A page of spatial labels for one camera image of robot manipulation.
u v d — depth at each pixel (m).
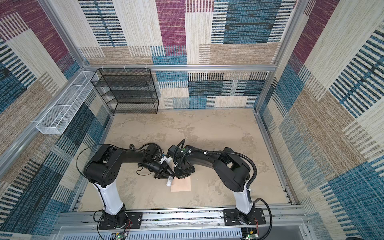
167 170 0.85
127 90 1.09
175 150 0.72
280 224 0.74
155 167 0.81
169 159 0.90
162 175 0.82
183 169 0.76
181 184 0.85
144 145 0.94
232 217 0.73
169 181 0.82
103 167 0.52
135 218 0.74
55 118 0.71
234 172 0.50
